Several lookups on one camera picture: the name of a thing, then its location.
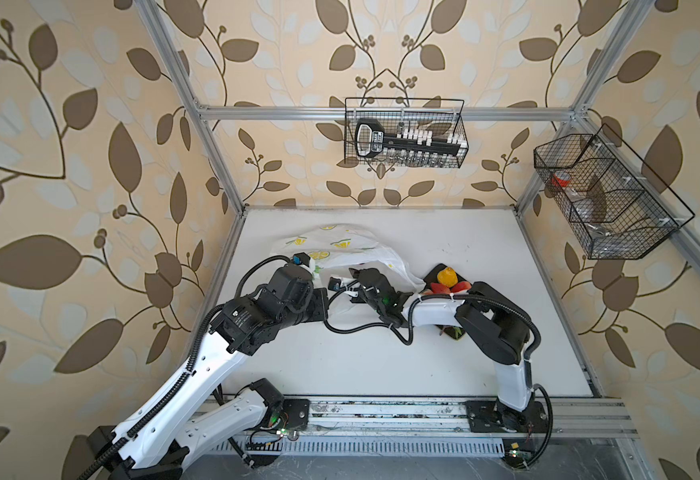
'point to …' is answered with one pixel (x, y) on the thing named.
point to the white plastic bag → (331, 247)
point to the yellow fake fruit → (447, 277)
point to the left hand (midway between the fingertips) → (333, 299)
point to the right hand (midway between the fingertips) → (354, 270)
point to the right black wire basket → (606, 198)
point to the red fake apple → (461, 287)
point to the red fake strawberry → (439, 288)
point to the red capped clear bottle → (562, 180)
